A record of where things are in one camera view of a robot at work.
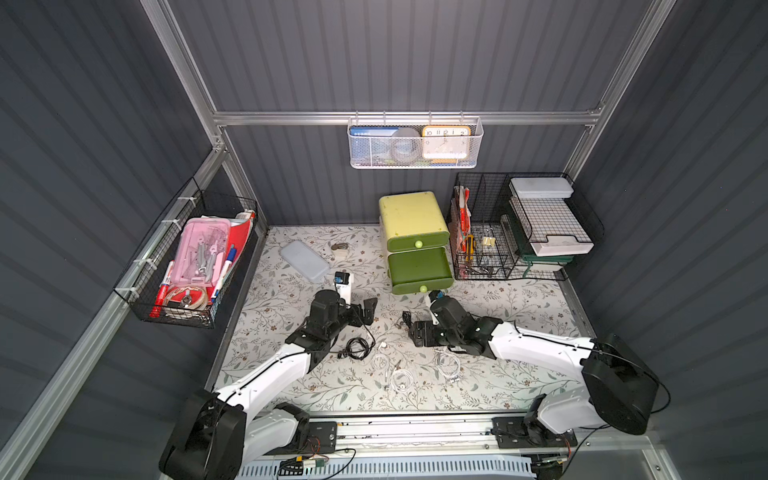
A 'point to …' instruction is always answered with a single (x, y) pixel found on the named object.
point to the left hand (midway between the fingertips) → (363, 298)
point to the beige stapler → (343, 245)
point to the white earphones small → (382, 345)
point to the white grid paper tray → (546, 217)
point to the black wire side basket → (147, 284)
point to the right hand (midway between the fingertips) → (423, 329)
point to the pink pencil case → (199, 258)
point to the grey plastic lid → (304, 259)
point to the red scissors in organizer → (464, 215)
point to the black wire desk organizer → (520, 226)
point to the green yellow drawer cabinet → (414, 237)
